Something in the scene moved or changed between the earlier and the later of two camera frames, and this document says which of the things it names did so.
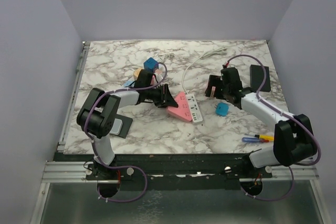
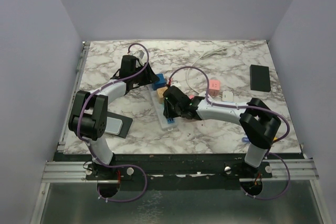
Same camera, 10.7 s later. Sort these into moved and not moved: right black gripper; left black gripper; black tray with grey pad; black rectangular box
Moved: right black gripper; left black gripper
Not moved: black tray with grey pad; black rectangular box
